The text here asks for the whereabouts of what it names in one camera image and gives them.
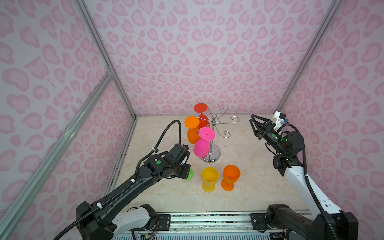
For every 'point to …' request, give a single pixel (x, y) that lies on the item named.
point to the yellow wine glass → (209, 176)
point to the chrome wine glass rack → (214, 152)
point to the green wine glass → (190, 174)
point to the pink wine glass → (201, 147)
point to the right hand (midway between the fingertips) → (251, 118)
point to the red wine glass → (203, 120)
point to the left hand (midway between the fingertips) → (188, 168)
